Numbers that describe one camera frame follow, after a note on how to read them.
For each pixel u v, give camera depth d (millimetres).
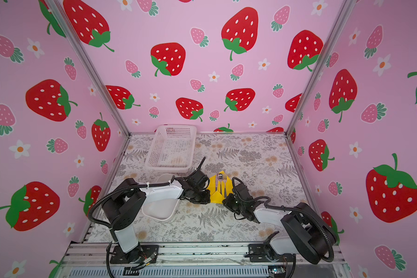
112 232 537
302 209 469
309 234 430
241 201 687
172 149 1108
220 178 977
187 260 730
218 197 910
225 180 984
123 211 474
